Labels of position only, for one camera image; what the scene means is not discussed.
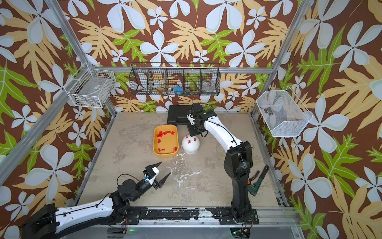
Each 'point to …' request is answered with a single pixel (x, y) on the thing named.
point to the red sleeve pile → (160, 135)
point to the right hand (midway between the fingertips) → (191, 131)
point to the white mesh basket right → (284, 114)
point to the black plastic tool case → (177, 114)
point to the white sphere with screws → (190, 144)
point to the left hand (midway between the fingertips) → (165, 165)
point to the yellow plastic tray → (165, 142)
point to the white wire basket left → (93, 89)
